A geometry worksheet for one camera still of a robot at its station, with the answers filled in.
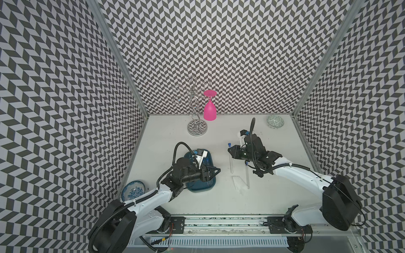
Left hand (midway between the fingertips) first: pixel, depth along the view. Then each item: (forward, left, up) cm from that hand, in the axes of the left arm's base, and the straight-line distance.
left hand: (217, 171), depth 76 cm
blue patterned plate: (-5, +44, -11) cm, 46 cm away
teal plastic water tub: (-5, +8, -7) cm, 12 cm away
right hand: (+11, -6, 0) cm, 12 cm away
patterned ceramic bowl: (+43, -43, -12) cm, 62 cm away
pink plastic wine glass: (+34, +4, +8) cm, 35 cm away
